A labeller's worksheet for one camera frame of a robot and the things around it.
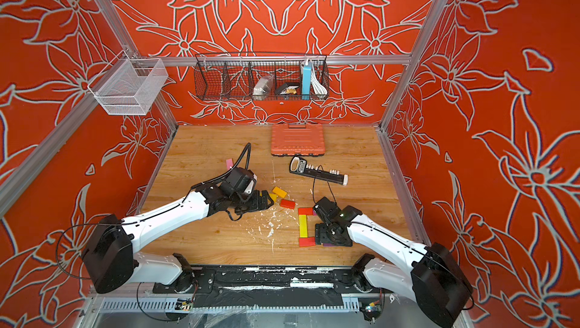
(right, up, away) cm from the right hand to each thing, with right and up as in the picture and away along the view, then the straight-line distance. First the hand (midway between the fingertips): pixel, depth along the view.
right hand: (322, 240), depth 81 cm
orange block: (-16, +15, +12) cm, 25 cm away
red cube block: (-5, +7, +11) cm, 14 cm away
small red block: (-13, +11, +10) cm, 19 cm away
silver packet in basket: (-23, +59, +10) cm, 64 cm away
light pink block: (-41, +26, +23) cm, 54 cm away
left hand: (-21, +14, 0) cm, 25 cm away
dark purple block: (+2, -1, -3) cm, 3 cm away
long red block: (-6, -2, +2) cm, 7 cm away
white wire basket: (-79, +60, +11) cm, 100 cm away
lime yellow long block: (-7, +4, +4) cm, 9 cm away
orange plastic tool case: (-8, +38, +29) cm, 48 cm away
